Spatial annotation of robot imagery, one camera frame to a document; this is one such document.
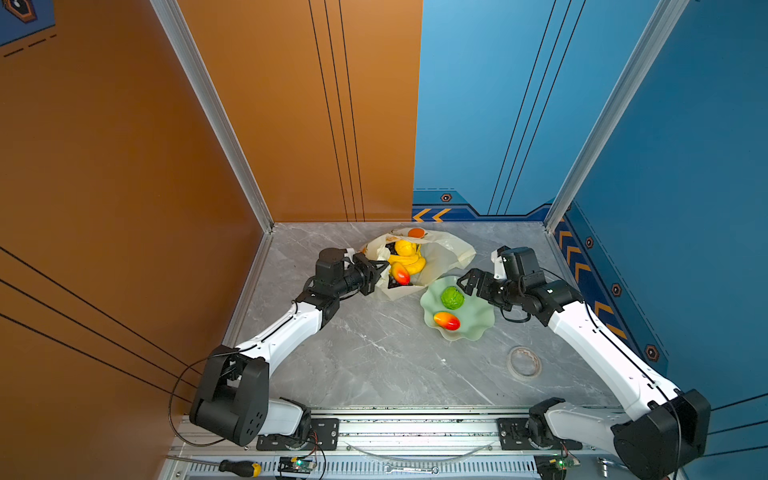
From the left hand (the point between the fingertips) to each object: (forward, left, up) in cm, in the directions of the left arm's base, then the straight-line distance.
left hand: (392, 258), depth 79 cm
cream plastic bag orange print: (+9, -15, -9) cm, 20 cm away
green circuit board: (-43, +22, -25) cm, 55 cm away
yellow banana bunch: (+13, -7, -19) cm, 24 cm away
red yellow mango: (+7, -2, -17) cm, 18 cm away
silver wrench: (-44, -11, -25) cm, 51 cm away
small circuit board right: (-42, -41, -23) cm, 63 cm away
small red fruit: (-7, -17, -20) cm, 27 cm away
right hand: (-6, -20, -5) cm, 21 cm away
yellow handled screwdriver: (-44, +34, -22) cm, 60 cm away
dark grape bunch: (+17, +1, -15) cm, 23 cm away
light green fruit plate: (-4, -26, -23) cm, 35 cm away
